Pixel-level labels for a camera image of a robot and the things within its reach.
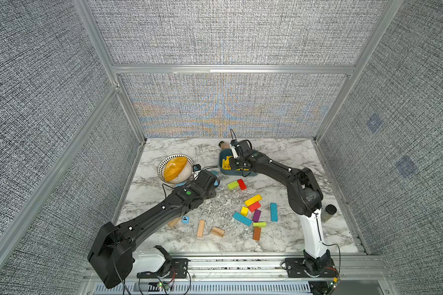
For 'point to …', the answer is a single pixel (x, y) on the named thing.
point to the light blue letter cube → (186, 220)
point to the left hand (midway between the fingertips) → (213, 186)
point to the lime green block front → (259, 224)
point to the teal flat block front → (242, 219)
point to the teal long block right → (274, 212)
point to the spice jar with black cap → (225, 145)
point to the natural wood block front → (201, 228)
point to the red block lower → (254, 206)
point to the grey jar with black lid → (330, 209)
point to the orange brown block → (256, 233)
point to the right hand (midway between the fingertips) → (232, 155)
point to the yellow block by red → (253, 200)
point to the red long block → (242, 185)
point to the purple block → (256, 216)
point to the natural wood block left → (171, 223)
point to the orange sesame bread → (173, 168)
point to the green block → (232, 185)
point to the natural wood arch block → (218, 232)
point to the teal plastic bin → (223, 154)
